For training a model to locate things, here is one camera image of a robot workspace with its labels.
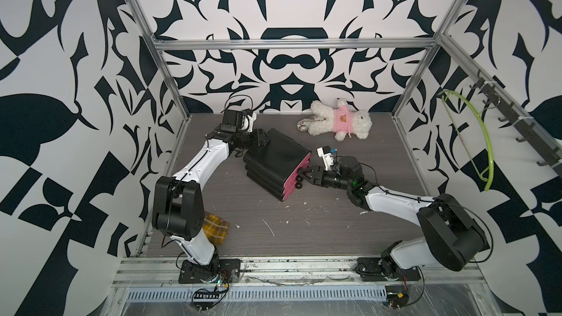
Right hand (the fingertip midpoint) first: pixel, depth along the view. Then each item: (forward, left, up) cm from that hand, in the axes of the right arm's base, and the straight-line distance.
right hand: (300, 171), depth 81 cm
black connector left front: (-37, +32, -17) cm, 52 cm away
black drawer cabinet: (+1, +10, +1) cm, 10 cm away
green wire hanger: (+6, -59, +17) cm, 61 cm away
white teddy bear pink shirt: (+32, -22, -8) cm, 40 cm away
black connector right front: (-37, -29, -16) cm, 50 cm away
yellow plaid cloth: (-16, +32, -14) cm, 38 cm away
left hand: (+15, +14, +3) cm, 21 cm away
